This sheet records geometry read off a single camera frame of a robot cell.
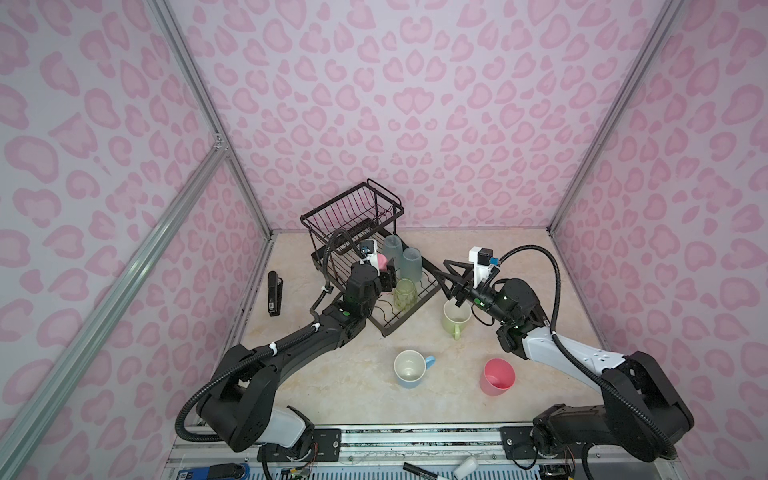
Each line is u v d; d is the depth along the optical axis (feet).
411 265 3.28
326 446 2.41
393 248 3.31
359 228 4.79
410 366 2.73
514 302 1.99
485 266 2.16
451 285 2.27
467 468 2.23
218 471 2.19
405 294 3.01
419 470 2.27
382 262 2.57
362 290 2.03
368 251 2.31
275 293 3.27
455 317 3.07
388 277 2.42
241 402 1.37
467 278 2.24
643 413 1.30
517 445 2.40
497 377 2.73
